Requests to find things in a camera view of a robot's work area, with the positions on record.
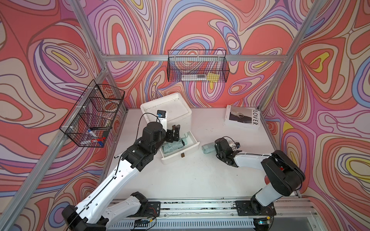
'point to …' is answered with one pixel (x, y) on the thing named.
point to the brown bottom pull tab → (182, 155)
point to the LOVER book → (244, 116)
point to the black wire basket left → (88, 123)
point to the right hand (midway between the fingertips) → (216, 147)
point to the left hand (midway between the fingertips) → (172, 124)
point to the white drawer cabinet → (178, 112)
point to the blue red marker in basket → (99, 139)
